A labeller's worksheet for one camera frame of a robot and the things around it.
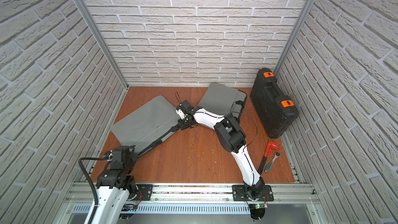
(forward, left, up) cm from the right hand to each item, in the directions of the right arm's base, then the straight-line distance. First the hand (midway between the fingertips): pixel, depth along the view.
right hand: (185, 124), depth 98 cm
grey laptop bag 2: (+15, -28, +4) cm, 32 cm away
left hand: (-18, +26, +5) cm, 32 cm away
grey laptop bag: (-4, +27, +4) cm, 28 cm away
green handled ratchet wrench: (-23, -53, 0) cm, 58 cm away
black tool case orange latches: (-9, -51, +19) cm, 55 cm away
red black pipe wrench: (-19, -51, 0) cm, 54 cm away
